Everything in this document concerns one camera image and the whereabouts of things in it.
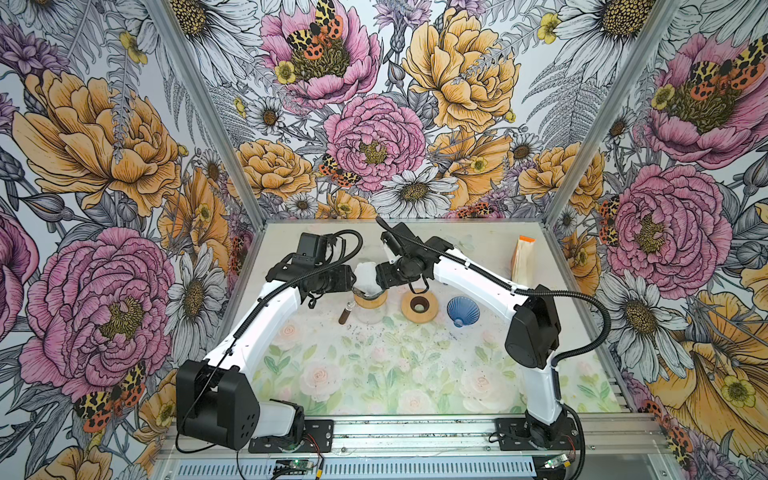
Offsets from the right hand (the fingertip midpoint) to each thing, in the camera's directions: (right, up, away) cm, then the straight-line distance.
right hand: (390, 285), depth 86 cm
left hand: (-12, 0, -3) cm, 12 cm away
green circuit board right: (+38, -40, -14) cm, 57 cm away
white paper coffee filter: (-6, +2, -1) cm, 7 cm away
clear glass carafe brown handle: (-8, -11, +10) cm, 17 cm away
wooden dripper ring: (-6, -5, -1) cm, 8 cm away
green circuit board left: (-21, -40, -15) cm, 47 cm away
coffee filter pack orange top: (+43, +5, +14) cm, 45 cm away
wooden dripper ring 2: (+7, -11, +8) cm, 15 cm away
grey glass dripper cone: (-7, -2, -5) cm, 9 cm away
